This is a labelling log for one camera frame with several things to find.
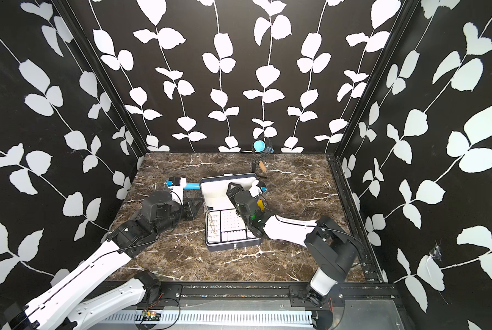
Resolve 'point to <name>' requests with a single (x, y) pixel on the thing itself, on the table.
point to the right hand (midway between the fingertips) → (226, 184)
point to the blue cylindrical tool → (186, 185)
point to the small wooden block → (262, 167)
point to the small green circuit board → (153, 315)
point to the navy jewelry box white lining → (225, 227)
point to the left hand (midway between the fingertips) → (204, 197)
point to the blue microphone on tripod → (260, 146)
